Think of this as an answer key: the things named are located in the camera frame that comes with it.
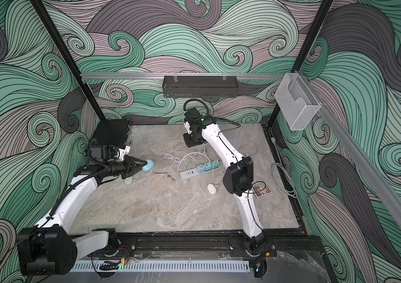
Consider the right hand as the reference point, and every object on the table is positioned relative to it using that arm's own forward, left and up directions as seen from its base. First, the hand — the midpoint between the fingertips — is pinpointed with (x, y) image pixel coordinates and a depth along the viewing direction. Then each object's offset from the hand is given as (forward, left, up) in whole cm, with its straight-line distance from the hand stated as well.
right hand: (188, 143), depth 90 cm
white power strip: (-9, -2, -15) cm, 18 cm away
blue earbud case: (-15, +18, +3) cm, 24 cm away
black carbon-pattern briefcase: (+26, +55, -19) cm, 63 cm away
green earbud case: (-14, +32, -14) cm, 38 cm away
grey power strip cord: (-8, -53, -21) cm, 58 cm away
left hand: (-14, +19, +4) cm, 24 cm away
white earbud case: (-18, -12, -15) cm, 26 cm away
